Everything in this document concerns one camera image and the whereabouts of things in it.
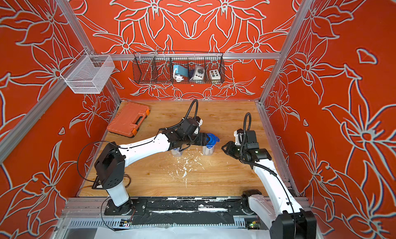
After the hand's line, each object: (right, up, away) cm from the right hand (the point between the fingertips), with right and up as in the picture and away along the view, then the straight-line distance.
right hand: (221, 148), depth 79 cm
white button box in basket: (-1, +43, +15) cm, 45 cm away
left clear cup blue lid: (-25, -5, +9) cm, 27 cm away
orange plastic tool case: (-60, +14, +24) cm, 66 cm away
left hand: (-7, +5, +3) cm, 9 cm away
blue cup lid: (-4, +4, +2) cm, 6 cm away
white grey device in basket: (-11, +42, +11) cm, 45 cm away
